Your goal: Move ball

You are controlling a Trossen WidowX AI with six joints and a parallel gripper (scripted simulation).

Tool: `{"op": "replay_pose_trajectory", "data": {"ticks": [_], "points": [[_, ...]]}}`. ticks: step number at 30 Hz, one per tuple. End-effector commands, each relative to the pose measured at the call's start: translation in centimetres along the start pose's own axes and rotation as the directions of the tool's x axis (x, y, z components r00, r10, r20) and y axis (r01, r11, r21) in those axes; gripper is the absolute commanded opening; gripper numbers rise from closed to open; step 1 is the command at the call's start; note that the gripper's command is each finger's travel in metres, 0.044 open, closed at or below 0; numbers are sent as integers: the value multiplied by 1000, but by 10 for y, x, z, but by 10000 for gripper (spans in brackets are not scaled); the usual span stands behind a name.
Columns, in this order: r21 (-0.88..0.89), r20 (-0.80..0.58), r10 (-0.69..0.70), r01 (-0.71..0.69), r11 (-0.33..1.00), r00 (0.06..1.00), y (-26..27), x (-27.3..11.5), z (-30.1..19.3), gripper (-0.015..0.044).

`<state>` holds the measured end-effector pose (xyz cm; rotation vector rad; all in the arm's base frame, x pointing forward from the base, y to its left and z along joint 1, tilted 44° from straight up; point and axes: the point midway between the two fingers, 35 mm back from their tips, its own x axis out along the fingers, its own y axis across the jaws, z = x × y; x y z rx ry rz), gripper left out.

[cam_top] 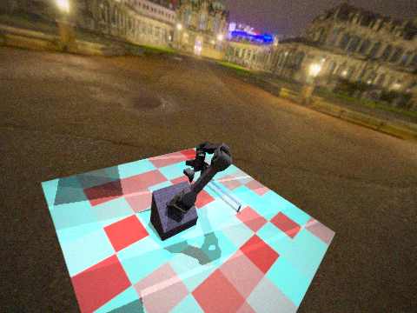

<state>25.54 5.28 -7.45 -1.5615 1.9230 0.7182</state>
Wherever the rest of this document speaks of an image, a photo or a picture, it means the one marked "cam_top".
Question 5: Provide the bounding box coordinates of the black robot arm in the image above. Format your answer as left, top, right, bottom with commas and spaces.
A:
167, 141, 232, 214

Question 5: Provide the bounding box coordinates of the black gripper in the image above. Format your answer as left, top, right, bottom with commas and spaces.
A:
183, 159, 209, 183

